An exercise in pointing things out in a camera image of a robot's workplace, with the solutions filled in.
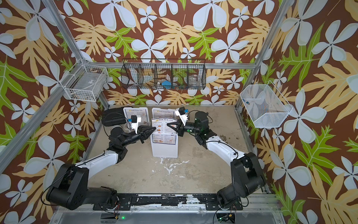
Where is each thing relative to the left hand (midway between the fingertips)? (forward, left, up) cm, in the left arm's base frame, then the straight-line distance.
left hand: (155, 126), depth 76 cm
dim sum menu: (-2, -4, -4) cm, 7 cm away
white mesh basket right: (+14, -66, +2) cm, 67 cm away
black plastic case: (+22, +36, -18) cm, 46 cm away
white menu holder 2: (+17, +12, -8) cm, 22 cm away
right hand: (0, -7, +2) cm, 7 cm away
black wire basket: (+42, 0, +6) cm, 42 cm away
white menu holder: (-4, -4, -13) cm, 15 cm away
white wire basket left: (+27, +46, +9) cm, 54 cm away
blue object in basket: (+35, -5, +2) cm, 35 cm away
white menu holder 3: (+16, +1, -7) cm, 18 cm away
